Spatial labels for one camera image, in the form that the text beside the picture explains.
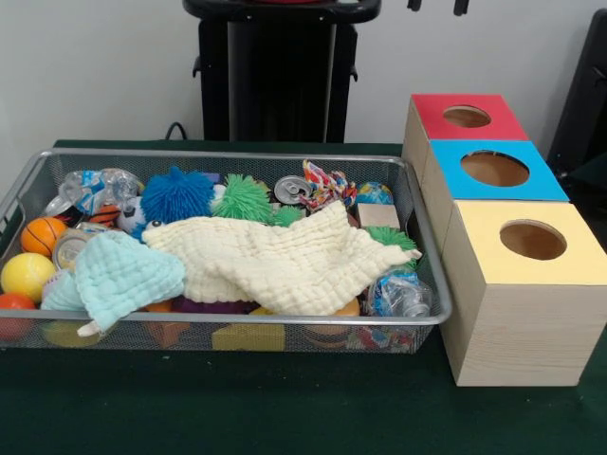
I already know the wooden box with three holes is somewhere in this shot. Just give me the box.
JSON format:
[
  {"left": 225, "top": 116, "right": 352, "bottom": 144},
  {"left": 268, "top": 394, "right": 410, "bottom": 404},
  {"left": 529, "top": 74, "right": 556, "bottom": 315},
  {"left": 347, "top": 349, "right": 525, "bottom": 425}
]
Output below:
[{"left": 401, "top": 93, "right": 607, "bottom": 388}]

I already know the cream muslin cloth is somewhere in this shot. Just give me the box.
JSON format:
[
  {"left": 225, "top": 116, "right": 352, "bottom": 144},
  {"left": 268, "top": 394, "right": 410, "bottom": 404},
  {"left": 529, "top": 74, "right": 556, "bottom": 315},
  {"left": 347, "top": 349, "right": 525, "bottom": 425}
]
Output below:
[{"left": 140, "top": 199, "right": 423, "bottom": 318}]

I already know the green spiky rubber ball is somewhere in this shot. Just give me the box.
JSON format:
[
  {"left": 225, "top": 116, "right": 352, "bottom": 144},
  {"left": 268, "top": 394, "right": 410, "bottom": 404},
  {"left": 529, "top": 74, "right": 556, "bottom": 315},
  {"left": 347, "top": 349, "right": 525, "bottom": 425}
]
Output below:
[
  {"left": 211, "top": 173, "right": 304, "bottom": 228},
  {"left": 364, "top": 225, "right": 419, "bottom": 260}
]

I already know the plain wooden cube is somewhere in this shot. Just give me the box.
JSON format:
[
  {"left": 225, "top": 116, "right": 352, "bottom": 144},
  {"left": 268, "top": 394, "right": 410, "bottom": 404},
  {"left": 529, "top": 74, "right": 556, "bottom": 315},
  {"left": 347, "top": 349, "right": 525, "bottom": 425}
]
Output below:
[{"left": 356, "top": 202, "right": 402, "bottom": 231}]

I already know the blue globe print ball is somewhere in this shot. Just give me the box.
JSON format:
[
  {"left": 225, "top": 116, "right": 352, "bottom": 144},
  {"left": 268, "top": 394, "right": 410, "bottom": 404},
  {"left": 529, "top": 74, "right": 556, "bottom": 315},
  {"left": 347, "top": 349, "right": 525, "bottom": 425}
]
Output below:
[{"left": 356, "top": 182, "right": 395, "bottom": 206}]

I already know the blue spiky rubber toy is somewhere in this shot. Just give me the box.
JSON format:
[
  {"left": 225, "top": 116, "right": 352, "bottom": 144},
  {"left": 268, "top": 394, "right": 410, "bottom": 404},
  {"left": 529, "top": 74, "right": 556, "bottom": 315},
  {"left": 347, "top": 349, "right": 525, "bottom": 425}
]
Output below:
[{"left": 128, "top": 165, "right": 218, "bottom": 243}]

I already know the dark green tablecloth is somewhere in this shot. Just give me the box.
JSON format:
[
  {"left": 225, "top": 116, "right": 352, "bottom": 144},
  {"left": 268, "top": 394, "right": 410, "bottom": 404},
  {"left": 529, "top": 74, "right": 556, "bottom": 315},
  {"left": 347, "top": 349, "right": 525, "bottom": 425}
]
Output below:
[{"left": 0, "top": 138, "right": 607, "bottom": 455}]

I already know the light blue muslin cloth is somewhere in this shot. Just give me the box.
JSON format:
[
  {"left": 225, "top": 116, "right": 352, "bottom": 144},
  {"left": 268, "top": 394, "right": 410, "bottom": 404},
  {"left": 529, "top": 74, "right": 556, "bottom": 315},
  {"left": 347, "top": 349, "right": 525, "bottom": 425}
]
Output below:
[{"left": 40, "top": 230, "right": 187, "bottom": 337}]

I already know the orange toy basketball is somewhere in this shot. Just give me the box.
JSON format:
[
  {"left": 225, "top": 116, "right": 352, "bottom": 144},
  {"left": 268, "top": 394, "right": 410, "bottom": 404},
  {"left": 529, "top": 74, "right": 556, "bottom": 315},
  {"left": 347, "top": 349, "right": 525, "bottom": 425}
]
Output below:
[{"left": 20, "top": 216, "right": 68, "bottom": 258}]

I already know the yellow foam ball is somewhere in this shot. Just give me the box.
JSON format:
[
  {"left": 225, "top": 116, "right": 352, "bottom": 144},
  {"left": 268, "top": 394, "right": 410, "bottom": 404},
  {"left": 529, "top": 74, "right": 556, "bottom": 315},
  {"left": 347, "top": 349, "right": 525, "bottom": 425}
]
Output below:
[{"left": 0, "top": 252, "right": 57, "bottom": 304}]

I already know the black upright panel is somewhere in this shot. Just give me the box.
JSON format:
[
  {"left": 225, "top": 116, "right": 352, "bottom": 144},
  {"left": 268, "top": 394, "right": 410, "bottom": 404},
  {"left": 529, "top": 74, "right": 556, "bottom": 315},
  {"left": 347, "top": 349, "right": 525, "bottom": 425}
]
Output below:
[{"left": 546, "top": 8, "right": 607, "bottom": 177}]

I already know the multicolour knotted rope toy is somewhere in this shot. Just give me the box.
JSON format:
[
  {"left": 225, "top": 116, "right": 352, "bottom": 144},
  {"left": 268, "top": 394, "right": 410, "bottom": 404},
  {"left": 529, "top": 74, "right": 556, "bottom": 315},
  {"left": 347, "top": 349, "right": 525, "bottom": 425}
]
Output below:
[{"left": 298, "top": 159, "right": 359, "bottom": 212}]

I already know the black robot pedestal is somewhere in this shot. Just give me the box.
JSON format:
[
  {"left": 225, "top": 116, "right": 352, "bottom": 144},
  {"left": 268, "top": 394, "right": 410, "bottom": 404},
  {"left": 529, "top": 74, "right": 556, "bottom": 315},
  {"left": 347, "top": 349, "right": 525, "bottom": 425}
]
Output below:
[{"left": 182, "top": 0, "right": 383, "bottom": 143}]

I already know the black floor cable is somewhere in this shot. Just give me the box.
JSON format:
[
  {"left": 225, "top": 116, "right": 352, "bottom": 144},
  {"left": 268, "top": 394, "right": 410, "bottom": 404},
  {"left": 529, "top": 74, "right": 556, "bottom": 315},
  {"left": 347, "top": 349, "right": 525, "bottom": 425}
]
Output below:
[{"left": 164, "top": 121, "right": 204, "bottom": 141}]

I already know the silver wire mesh bin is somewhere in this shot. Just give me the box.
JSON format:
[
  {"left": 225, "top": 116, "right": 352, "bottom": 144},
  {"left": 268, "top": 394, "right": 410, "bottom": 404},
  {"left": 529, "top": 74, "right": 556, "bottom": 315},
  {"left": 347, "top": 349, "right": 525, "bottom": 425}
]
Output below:
[{"left": 0, "top": 147, "right": 453, "bottom": 355}]

